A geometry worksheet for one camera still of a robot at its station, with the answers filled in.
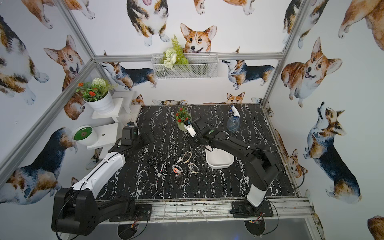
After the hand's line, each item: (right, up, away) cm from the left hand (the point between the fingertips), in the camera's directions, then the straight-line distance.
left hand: (148, 132), depth 87 cm
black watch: (+18, -26, -2) cm, 32 cm away
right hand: (+24, -3, -1) cm, 24 cm away
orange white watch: (+17, -21, -1) cm, 27 cm away
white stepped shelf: (-24, 0, +1) cm, 24 cm away
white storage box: (+41, -16, +5) cm, 45 cm away
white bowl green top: (-29, -1, -11) cm, 31 cm away
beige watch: (+22, -16, +6) cm, 27 cm away
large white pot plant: (-23, +20, -11) cm, 32 cm away
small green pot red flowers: (+18, +10, +13) cm, 24 cm away
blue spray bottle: (+54, +4, +23) cm, 59 cm away
